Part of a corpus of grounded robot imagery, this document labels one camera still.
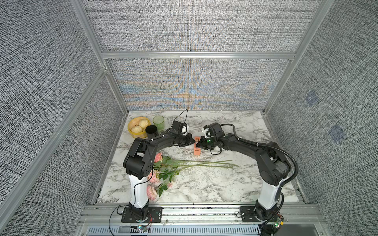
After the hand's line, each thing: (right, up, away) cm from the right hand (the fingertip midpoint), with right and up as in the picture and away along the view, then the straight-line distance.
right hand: (194, 141), depth 90 cm
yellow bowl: (-44, +13, +19) cm, 50 cm away
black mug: (-28, +6, +7) cm, 30 cm away
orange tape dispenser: (+1, -6, +2) cm, 7 cm away
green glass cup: (-25, +13, +17) cm, 33 cm away
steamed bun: (-35, +12, +14) cm, 40 cm away
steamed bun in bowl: (-39, +7, +10) cm, 41 cm away
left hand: (+2, 0, +5) cm, 5 cm away
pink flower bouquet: (-17, -15, -6) cm, 23 cm away
